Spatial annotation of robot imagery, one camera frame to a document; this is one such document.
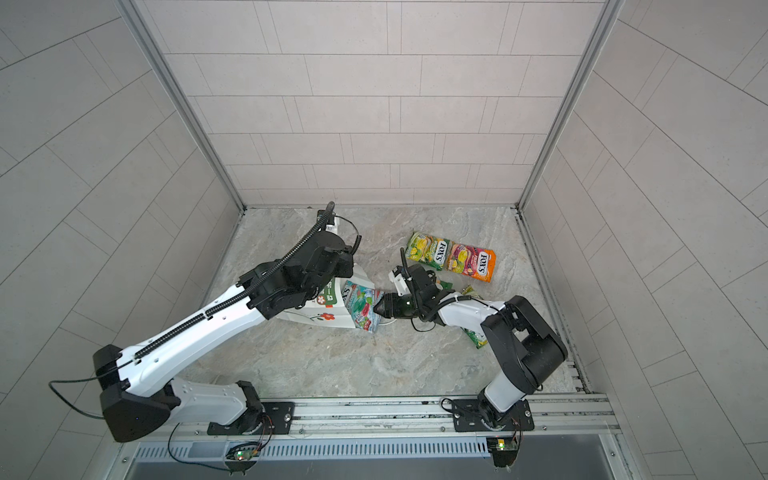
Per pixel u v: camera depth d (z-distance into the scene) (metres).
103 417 0.35
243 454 0.64
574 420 0.71
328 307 0.74
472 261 0.97
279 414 0.72
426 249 1.01
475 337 0.82
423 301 0.69
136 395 0.38
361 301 0.87
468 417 0.71
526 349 0.44
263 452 0.67
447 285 0.93
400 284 0.81
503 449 0.68
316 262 0.49
